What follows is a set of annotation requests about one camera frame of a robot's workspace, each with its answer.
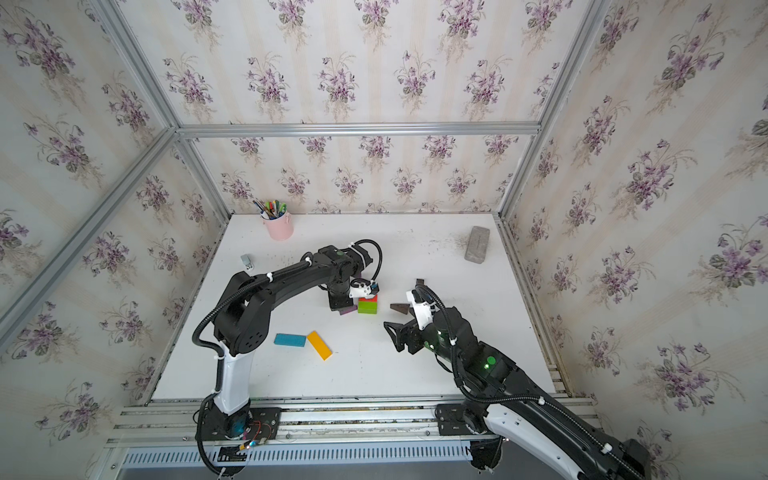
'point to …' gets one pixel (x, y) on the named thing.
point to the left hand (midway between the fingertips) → (341, 301)
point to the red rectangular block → (374, 299)
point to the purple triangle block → (348, 309)
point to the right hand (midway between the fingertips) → (403, 318)
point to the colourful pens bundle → (271, 210)
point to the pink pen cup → (280, 228)
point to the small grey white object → (246, 261)
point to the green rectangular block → (367, 307)
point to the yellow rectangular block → (319, 345)
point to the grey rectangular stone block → (476, 249)
